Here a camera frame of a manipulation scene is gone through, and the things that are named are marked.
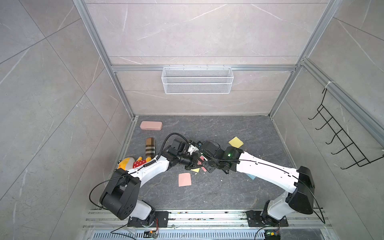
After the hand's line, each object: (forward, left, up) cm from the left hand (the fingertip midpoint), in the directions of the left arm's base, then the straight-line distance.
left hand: (207, 164), depth 77 cm
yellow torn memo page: (+3, +6, -14) cm, 16 cm away
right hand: (+2, -1, +1) cm, 2 cm away
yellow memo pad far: (+23, -23, -16) cm, 36 cm away
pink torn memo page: (-2, +13, -15) cm, 20 cm away
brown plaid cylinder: (+18, +36, -12) cm, 42 cm away
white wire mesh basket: (+55, +3, +15) cm, 57 cm away
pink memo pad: (-1, +4, +4) cm, 6 cm away
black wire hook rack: (-9, -59, +18) cm, 63 cm away
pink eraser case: (+39, +39, -13) cm, 57 cm away
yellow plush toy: (+6, +45, -7) cm, 46 cm away
